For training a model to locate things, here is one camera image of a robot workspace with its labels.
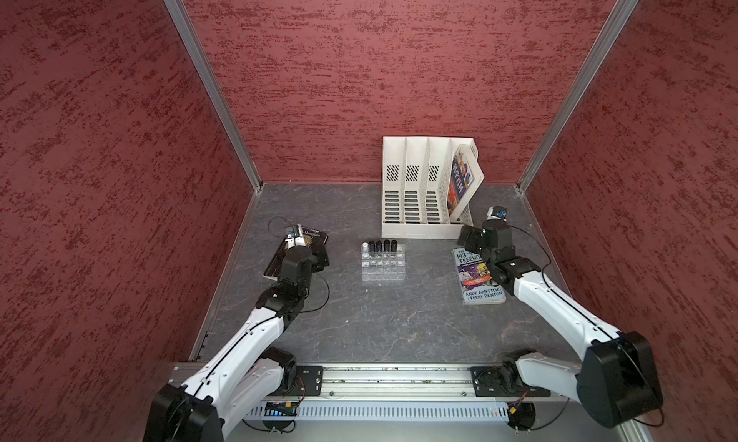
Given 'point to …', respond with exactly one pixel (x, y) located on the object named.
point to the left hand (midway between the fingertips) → (308, 249)
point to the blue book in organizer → (465, 179)
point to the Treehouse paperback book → (477, 286)
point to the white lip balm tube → (365, 247)
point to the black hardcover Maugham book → (315, 240)
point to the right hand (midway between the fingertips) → (472, 235)
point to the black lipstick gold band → (386, 245)
